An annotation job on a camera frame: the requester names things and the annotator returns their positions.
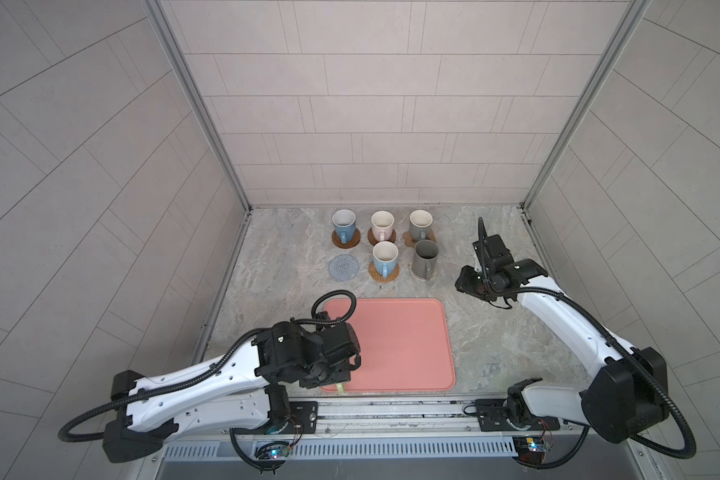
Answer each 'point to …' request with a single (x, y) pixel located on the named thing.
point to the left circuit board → (277, 452)
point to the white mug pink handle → (382, 225)
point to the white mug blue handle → (385, 255)
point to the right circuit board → (531, 449)
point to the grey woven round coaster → (343, 267)
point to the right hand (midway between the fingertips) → (456, 284)
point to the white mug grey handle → (419, 226)
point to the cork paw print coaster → (411, 243)
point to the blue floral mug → (344, 221)
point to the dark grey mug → (424, 258)
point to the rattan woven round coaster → (375, 275)
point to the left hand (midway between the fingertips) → (352, 379)
